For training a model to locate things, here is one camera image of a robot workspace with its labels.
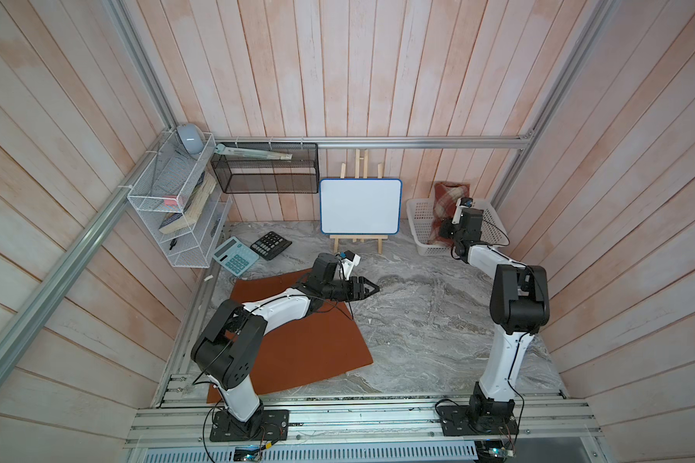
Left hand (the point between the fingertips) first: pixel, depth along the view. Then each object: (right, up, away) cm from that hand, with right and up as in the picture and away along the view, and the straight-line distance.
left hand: (373, 294), depth 84 cm
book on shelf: (-51, +25, -5) cm, 57 cm away
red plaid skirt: (+27, +32, +14) cm, 44 cm away
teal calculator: (-50, +11, +23) cm, 56 cm away
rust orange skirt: (-14, -16, +3) cm, 21 cm away
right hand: (+29, +26, +19) cm, 43 cm away
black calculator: (-38, +15, +26) cm, 48 cm away
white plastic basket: (+23, +29, +34) cm, 51 cm away
